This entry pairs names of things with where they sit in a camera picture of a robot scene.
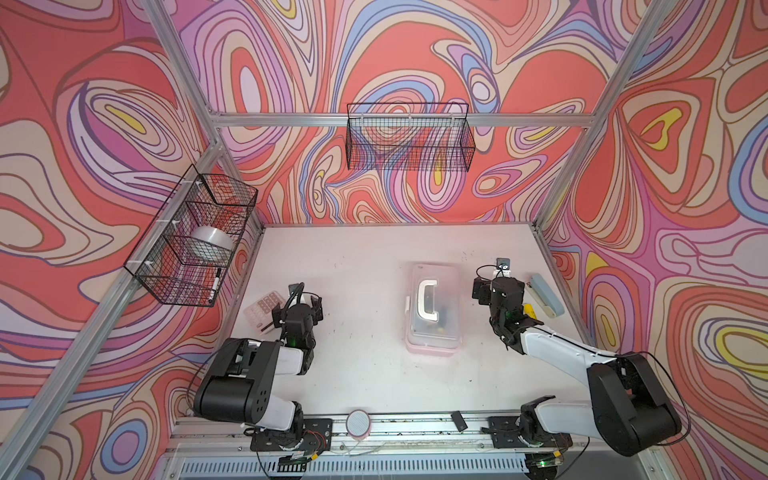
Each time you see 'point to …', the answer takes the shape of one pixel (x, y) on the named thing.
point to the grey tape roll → (213, 236)
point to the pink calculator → (260, 313)
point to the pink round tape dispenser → (358, 424)
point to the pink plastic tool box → (433, 309)
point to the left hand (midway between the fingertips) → (299, 297)
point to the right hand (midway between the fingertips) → (496, 283)
